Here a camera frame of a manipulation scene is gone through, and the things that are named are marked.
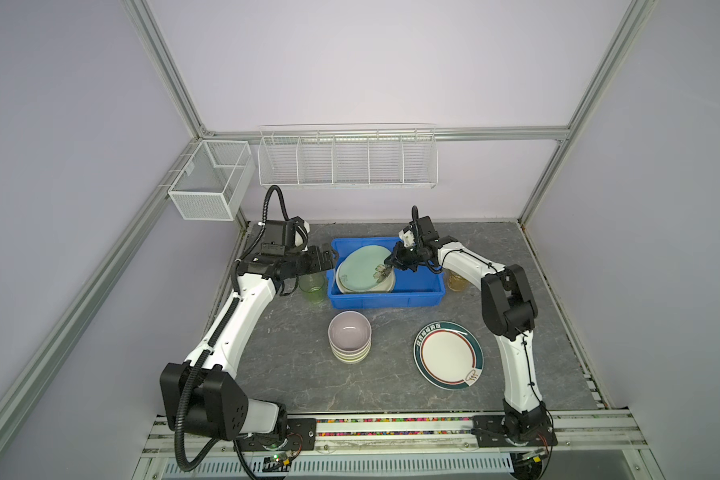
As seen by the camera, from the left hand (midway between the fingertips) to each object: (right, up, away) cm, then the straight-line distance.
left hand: (325, 261), depth 80 cm
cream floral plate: (+17, -9, +19) cm, 27 cm away
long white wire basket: (+5, +34, +18) cm, 39 cm away
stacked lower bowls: (+7, -25, -2) cm, 27 cm away
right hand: (+17, -1, +18) cm, 25 cm away
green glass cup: (-7, -9, +18) cm, 21 cm away
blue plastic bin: (+29, -11, +24) cm, 39 cm away
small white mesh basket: (-40, +24, +15) cm, 49 cm away
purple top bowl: (+6, -19, +1) cm, 20 cm away
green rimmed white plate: (+36, -29, +9) cm, 47 cm away
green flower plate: (+8, -3, +22) cm, 24 cm away
